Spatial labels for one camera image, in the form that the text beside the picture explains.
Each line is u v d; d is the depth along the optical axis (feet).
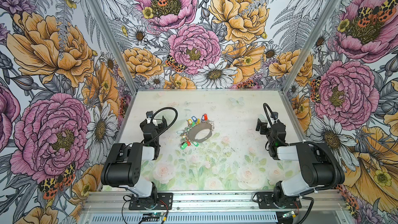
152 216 2.35
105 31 2.86
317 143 1.67
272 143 2.40
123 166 1.52
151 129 2.35
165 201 2.41
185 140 3.08
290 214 2.34
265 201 2.43
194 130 3.28
